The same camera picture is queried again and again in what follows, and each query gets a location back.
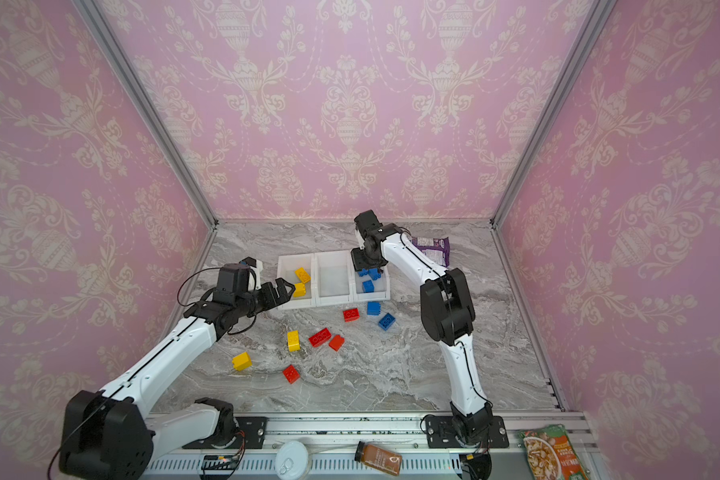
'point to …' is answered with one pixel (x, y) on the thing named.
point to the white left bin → (286, 267)
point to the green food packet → (551, 454)
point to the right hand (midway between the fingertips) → (364, 262)
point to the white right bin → (381, 285)
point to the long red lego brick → (320, 337)
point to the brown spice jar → (380, 459)
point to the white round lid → (291, 461)
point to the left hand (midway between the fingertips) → (285, 292)
